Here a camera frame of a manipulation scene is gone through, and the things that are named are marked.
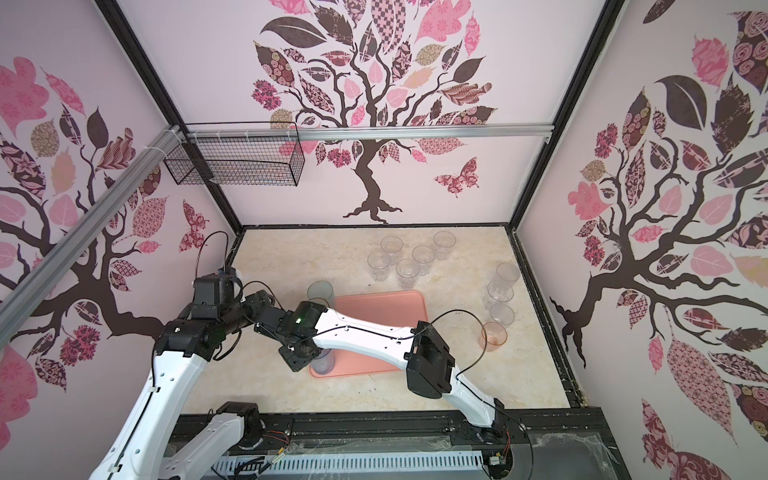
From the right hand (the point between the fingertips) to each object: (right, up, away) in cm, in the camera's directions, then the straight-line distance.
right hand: (300, 353), depth 75 cm
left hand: (-10, +12, 0) cm, 15 cm away
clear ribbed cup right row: (+60, +13, +22) cm, 65 cm away
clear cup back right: (+43, +30, +34) cm, 63 cm away
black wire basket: (-39, +64, +47) cm, 89 cm away
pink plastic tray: (+26, +8, +20) cm, 33 cm away
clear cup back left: (+24, +29, +35) cm, 52 cm away
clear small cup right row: (+58, +7, +14) cm, 60 cm away
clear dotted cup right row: (+64, +19, +25) cm, 71 cm away
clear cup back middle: (+35, +25, +33) cm, 55 cm away
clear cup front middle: (+29, +20, +28) cm, 45 cm away
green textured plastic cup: (+1, +14, +17) cm, 22 cm away
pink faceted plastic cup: (+56, 0, +14) cm, 58 cm away
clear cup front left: (+19, +23, +31) cm, 43 cm away
